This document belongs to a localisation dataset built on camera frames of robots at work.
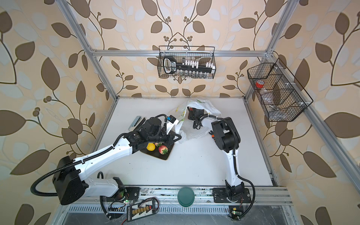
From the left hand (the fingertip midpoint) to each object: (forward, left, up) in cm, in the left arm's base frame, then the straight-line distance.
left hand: (182, 137), depth 73 cm
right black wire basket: (+19, -52, +13) cm, 57 cm away
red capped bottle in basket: (+35, -48, +8) cm, 59 cm away
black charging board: (-31, +20, -19) cm, 41 cm away
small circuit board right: (-31, -28, -23) cm, 48 cm away
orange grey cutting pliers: (+15, -20, -21) cm, 33 cm away
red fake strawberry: (0, +12, -17) cm, 21 cm away
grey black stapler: (+22, +34, -19) cm, 45 cm away
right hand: (+30, -7, -20) cm, 37 cm away
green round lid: (-25, -3, -11) cm, 28 cm away
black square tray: (-1, +17, -22) cm, 28 cm away
